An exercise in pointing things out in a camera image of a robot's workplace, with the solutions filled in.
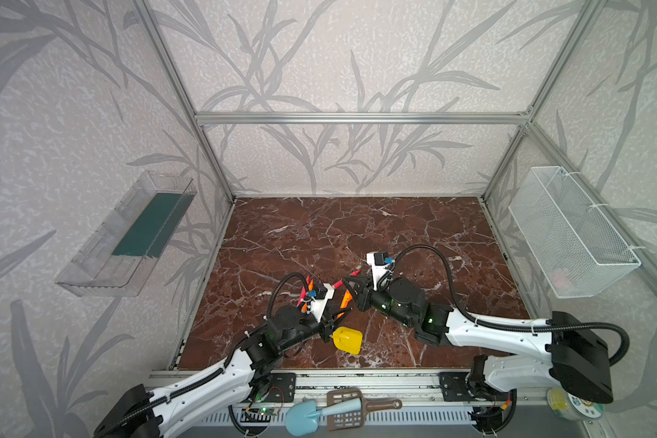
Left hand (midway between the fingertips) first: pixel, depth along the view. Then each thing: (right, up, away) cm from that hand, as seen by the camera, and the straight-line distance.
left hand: (350, 302), depth 74 cm
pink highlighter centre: (-2, +6, -3) cm, 7 cm away
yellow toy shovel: (-1, -14, +7) cm, 15 cm away
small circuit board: (-21, -28, -3) cm, 35 cm away
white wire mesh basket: (+53, +16, -11) cm, 57 cm away
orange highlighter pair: (-1, +2, -3) cm, 4 cm away
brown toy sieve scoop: (+1, -29, -4) cm, 30 cm away
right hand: (-2, +8, -2) cm, 9 cm away
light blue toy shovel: (-12, -28, -5) cm, 31 cm away
